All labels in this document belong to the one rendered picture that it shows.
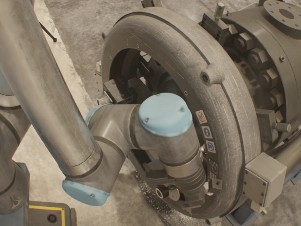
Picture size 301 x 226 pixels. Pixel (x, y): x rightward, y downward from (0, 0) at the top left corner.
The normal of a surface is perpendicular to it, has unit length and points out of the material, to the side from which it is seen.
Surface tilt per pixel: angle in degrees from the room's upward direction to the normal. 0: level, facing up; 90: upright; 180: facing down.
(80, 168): 78
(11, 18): 72
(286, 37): 14
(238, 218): 90
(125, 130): 58
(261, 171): 23
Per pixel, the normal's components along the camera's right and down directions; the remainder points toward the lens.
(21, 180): 0.96, -0.20
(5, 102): 0.13, 0.14
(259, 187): -0.83, 0.38
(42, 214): 0.08, -0.65
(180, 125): 0.57, 0.34
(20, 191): 0.93, 0.02
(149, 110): -0.23, -0.71
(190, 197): -0.16, 0.40
